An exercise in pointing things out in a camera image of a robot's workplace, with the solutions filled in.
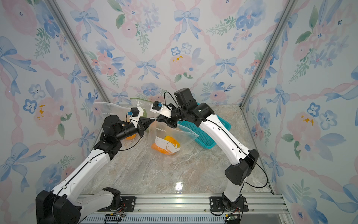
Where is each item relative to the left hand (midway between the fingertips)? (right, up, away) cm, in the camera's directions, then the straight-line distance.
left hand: (153, 118), depth 70 cm
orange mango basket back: (0, -17, +11) cm, 20 cm away
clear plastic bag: (-33, +5, +12) cm, 35 cm away
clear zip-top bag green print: (-9, +8, +20) cm, 23 cm away
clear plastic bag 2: (+5, -12, +6) cm, 14 cm away
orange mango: (-9, -9, -6) cm, 14 cm away
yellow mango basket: (+9, -14, +18) cm, 24 cm away
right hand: (+4, +1, -1) cm, 4 cm away
